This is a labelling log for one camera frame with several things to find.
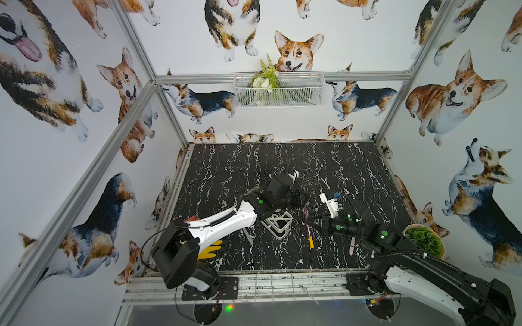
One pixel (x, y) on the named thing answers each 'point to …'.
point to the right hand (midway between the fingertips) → (306, 222)
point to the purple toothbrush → (308, 229)
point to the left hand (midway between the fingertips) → (314, 196)
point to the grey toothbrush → (248, 236)
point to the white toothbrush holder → (278, 225)
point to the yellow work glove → (205, 253)
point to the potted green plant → (426, 238)
